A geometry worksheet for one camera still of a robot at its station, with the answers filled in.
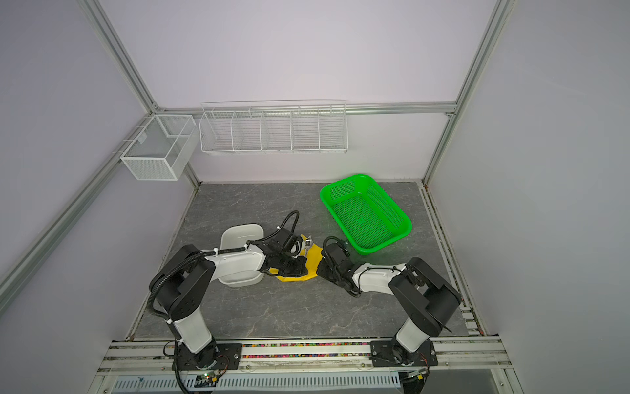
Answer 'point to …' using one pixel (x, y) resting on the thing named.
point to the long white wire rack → (274, 126)
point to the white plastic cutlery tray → (237, 235)
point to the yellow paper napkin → (314, 254)
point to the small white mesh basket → (163, 148)
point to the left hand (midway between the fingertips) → (308, 275)
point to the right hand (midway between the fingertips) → (318, 269)
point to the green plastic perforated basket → (364, 213)
